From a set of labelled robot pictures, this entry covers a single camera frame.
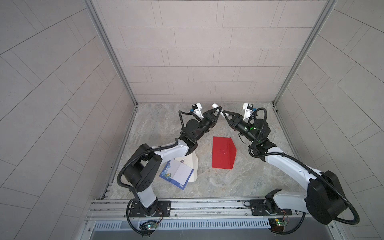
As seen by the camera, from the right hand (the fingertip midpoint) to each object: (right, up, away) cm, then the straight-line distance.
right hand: (221, 114), depth 71 cm
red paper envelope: (+4, -23, +20) cm, 31 cm away
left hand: (+2, +3, -1) cm, 4 cm away
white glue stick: (-3, +5, +2) cm, 6 cm away
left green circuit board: (-33, -49, -6) cm, 59 cm away
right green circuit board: (+25, -50, -3) cm, 57 cm away
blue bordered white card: (-23, -33, +11) cm, 42 cm away
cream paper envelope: (-16, -27, +16) cm, 35 cm away
